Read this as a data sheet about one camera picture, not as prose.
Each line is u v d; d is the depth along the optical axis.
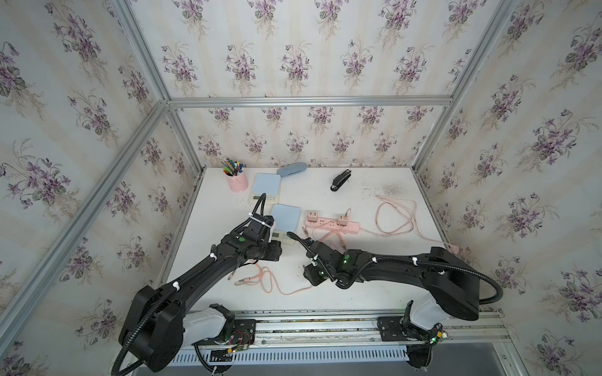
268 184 1.14
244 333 0.72
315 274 0.73
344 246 0.93
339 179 1.11
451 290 0.43
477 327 0.76
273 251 0.82
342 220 0.93
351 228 0.96
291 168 1.18
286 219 1.06
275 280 0.84
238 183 1.07
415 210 1.04
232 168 1.05
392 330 0.73
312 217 0.96
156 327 0.39
